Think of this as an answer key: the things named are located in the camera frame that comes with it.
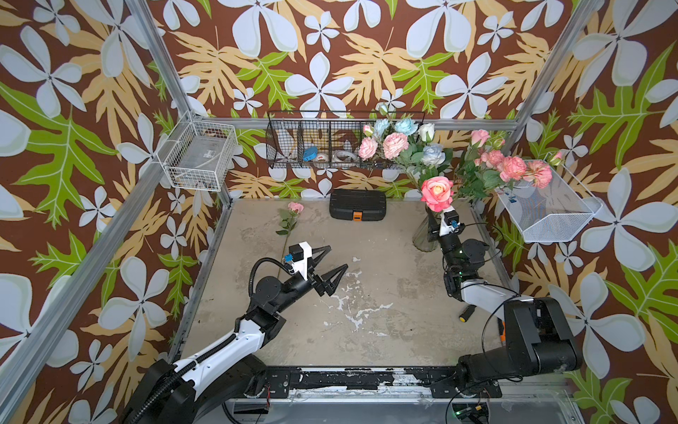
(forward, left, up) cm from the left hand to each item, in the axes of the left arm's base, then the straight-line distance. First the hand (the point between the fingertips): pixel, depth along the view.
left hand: (337, 255), depth 68 cm
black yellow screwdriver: (-5, -44, -28) cm, 52 cm away
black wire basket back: (+51, +6, +1) cm, 51 cm away
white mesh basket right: (+16, -66, -1) cm, 68 cm away
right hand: (+18, -30, -1) cm, 35 cm away
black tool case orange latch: (+44, -9, -28) cm, 53 cm away
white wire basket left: (+36, +47, +5) cm, 59 cm away
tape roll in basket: (+46, -3, -2) cm, 46 cm away
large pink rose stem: (+39, +19, -25) cm, 50 cm away
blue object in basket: (+44, +11, 0) cm, 46 cm away
